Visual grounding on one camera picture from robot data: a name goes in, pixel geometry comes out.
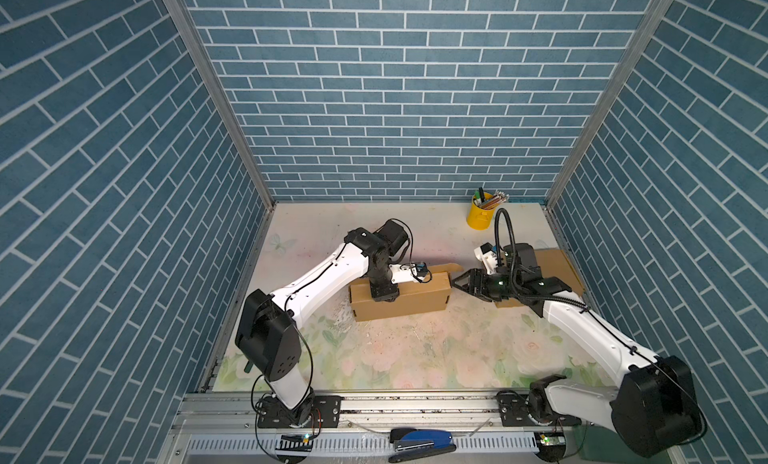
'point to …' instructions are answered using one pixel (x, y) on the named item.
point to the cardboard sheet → (414, 296)
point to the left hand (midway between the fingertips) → (390, 288)
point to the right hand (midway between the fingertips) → (454, 282)
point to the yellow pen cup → (478, 217)
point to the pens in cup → (489, 202)
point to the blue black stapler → (411, 443)
